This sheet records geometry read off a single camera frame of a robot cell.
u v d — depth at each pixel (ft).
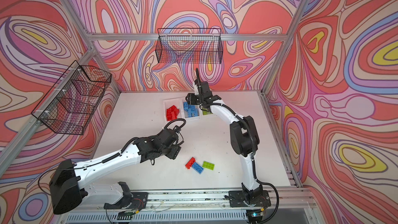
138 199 2.40
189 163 2.72
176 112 3.37
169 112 3.34
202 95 2.42
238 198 2.43
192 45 3.15
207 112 3.50
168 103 3.44
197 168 2.74
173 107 3.52
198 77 2.48
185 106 3.43
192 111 3.38
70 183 1.29
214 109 2.18
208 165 2.76
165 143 1.97
